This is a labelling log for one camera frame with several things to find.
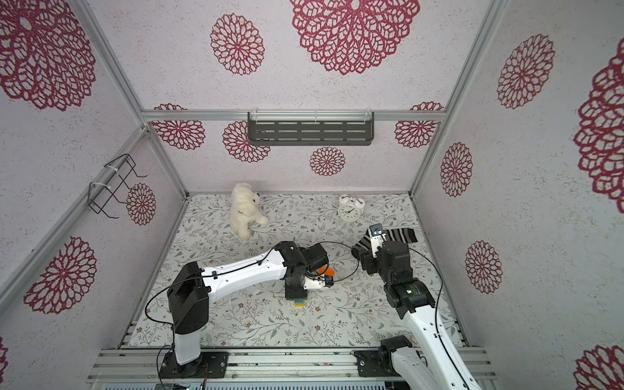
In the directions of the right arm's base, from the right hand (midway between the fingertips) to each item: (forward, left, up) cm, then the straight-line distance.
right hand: (374, 242), depth 77 cm
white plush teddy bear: (+18, +46, -5) cm, 50 cm away
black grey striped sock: (+18, -18, -22) cm, 33 cm away
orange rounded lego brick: (-11, +14, +2) cm, 18 cm away
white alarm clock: (+26, +4, -14) cm, 30 cm away
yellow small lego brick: (-13, +24, -21) cm, 34 cm away
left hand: (-11, +26, -13) cm, 31 cm away
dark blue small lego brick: (-12, +25, -20) cm, 34 cm away
